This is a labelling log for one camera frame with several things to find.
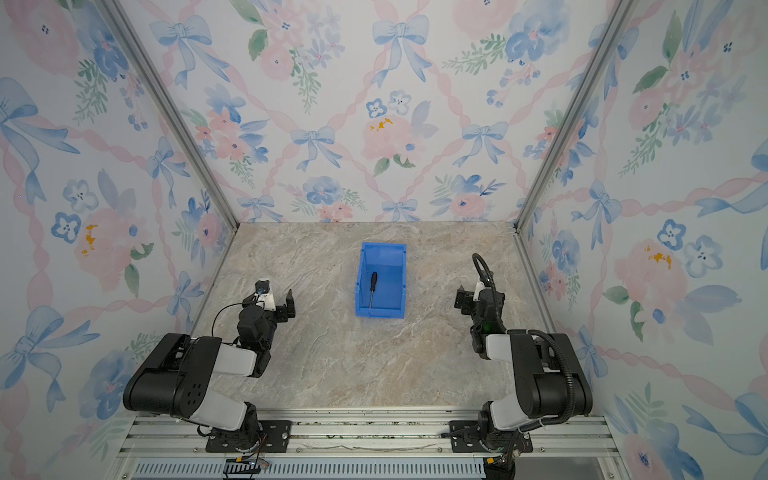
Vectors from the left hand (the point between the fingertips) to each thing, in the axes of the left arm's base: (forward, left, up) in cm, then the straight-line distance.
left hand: (275, 289), depth 90 cm
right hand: (+3, -62, -2) cm, 62 cm away
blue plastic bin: (+15, -34, -5) cm, 38 cm away
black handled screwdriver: (+9, -29, -9) cm, 32 cm away
